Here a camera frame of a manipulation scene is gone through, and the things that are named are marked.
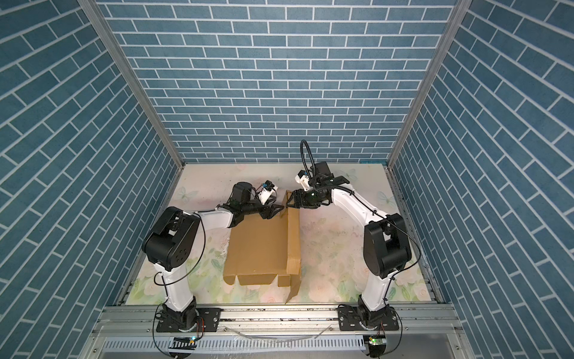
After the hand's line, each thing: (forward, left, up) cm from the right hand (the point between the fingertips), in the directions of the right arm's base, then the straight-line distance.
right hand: (291, 202), depth 87 cm
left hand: (+4, +6, -6) cm, 9 cm away
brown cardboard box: (-15, +11, -13) cm, 23 cm away
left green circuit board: (-47, +31, -17) cm, 59 cm away
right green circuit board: (-40, -33, -20) cm, 56 cm away
